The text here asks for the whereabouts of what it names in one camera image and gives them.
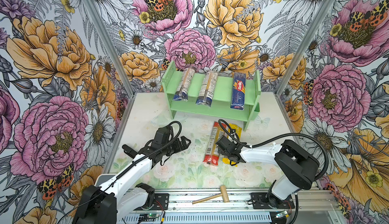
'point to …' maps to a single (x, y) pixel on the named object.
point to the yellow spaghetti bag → (234, 128)
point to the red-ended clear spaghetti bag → (211, 155)
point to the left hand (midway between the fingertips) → (184, 148)
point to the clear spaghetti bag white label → (207, 88)
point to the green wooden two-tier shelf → (220, 105)
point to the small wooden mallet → (224, 194)
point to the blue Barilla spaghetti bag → (238, 92)
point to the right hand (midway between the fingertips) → (229, 151)
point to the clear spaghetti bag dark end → (184, 84)
